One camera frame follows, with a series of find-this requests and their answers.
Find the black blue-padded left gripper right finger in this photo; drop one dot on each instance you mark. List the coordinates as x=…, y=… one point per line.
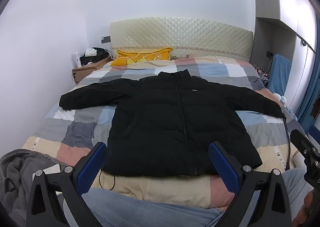
x=272, y=207

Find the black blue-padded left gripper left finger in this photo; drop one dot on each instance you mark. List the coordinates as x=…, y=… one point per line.
x=44, y=207

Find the black puffer jacket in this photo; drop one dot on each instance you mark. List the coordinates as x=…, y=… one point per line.
x=163, y=125

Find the person's right hand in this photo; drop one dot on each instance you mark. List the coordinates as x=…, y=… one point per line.
x=308, y=210

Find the white paper sheet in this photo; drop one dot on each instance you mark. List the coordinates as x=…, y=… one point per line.
x=51, y=170

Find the blue curtain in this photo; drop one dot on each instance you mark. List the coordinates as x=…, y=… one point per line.
x=305, y=114

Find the grey fleece blanket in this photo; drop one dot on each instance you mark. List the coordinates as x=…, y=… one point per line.
x=17, y=169

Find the blue cloth on chair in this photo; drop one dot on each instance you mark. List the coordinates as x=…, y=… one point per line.
x=279, y=74

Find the wooden bedside table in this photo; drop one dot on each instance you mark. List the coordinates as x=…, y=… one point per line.
x=80, y=73

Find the grey white wardrobe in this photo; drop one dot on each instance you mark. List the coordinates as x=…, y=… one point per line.
x=287, y=28

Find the white spray bottle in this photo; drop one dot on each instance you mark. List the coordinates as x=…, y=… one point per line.
x=77, y=59

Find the black bag on nightstand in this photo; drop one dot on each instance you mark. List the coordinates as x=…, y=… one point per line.
x=101, y=54

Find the yellow pillow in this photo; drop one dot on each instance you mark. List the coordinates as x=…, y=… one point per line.
x=126, y=57

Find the cream quilted headboard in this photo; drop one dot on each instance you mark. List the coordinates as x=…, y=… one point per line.
x=188, y=37

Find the grey wall socket panel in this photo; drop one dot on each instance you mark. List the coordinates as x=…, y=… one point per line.
x=105, y=39

